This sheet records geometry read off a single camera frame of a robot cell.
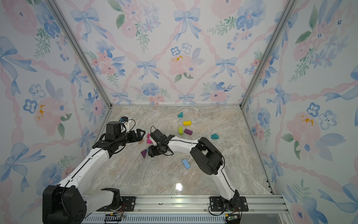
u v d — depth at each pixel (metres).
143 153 0.91
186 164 0.88
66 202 0.39
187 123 1.07
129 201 0.75
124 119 0.74
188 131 1.04
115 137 0.64
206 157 0.53
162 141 0.72
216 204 0.73
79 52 0.86
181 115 1.13
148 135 0.88
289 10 0.69
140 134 0.76
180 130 1.03
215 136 1.01
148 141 0.88
